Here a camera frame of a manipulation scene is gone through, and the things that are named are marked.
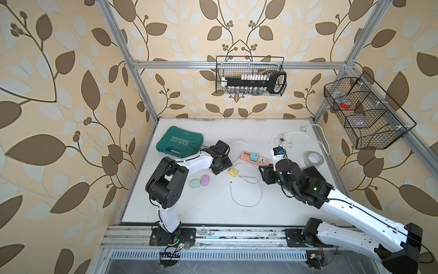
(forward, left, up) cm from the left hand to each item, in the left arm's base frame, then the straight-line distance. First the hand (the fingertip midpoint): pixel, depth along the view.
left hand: (226, 164), depth 93 cm
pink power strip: (+6, -11, -2) cm, 13 cm away
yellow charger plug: (-5, -4, +1) cm, 6 cm away
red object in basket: (+16, -57, +30) cm, 66 cm away
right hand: (-10, -16, +15) cm, 25 cm away
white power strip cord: (+17, -36, -1) cm, 40 cm away
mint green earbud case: (-10, +17, -4) cm, 20 cm away
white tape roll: (+2, -48, -2) cm, 48 cm away
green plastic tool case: (+14, +28, 0) cm, 31 cm away
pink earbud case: (-7, +12, -6) cm, 15 cm away
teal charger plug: (+3, -15, +2) cm, 16 cm away
